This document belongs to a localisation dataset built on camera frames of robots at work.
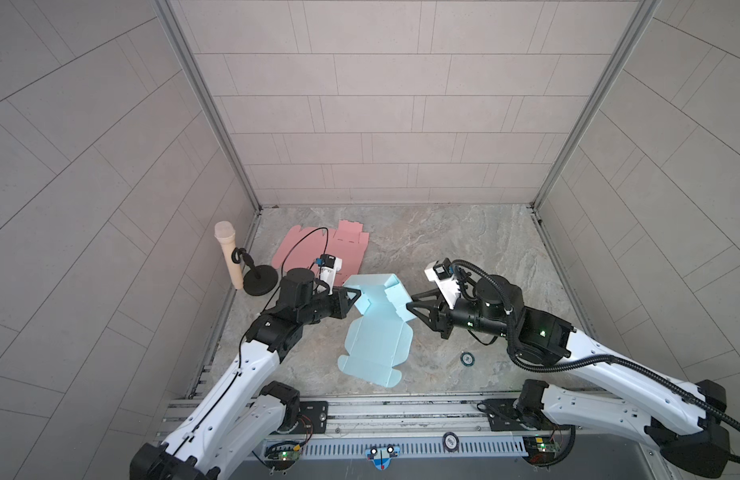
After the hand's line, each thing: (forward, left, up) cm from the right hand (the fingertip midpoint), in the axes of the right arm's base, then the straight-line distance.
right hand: (409, 310), depth 61 cm
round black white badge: (-20, -8, -27) cm, 34 cm away
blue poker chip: (-2, -17, -27) cm, 32 cm away
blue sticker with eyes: (-22, +8, -25) cm, 34 cm away
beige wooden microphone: (+24, +44, +2) cm, 50 cm away
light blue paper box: (-1, +7, -12) cm, 14 cm away
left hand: (+9, +9, -8) cm, 15 cm away
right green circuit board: (-22, -29, -28) cm, 46 cm away
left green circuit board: (-20, +30, -24) cm, 43 cm away
